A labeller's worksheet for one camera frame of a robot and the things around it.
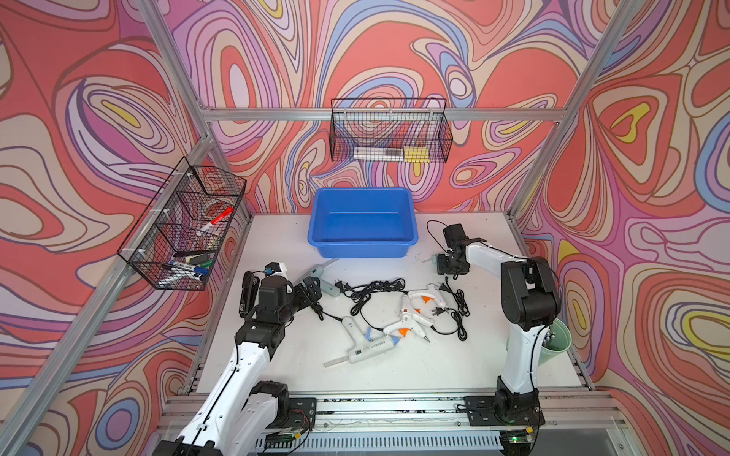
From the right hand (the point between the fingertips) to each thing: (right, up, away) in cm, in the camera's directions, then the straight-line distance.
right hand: (449, 274), depth 102 cm
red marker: (-71, +19, -25) cm, 77 cm away
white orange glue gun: (-10, -7, -9) cm, 15 cm away
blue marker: (-73, +6, -34) cm, 81 cm away
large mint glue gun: (-43, -4, -6) cm, 43 cm away
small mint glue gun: (-48, +1, -4) cm, 48 cm away
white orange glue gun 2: (-17, -13, -15) cm, 26 cm away
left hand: (-47, -1, -21) cm, 51 cm away
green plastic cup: (+22, -16, -26) cm, 38 cm away
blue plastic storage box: (-32, +20, +12) cm, 39 cm away
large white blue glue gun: (-31, -19, -22) cm, 42 cm away
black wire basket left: (-81, +12, -28) cm, 86 cm away
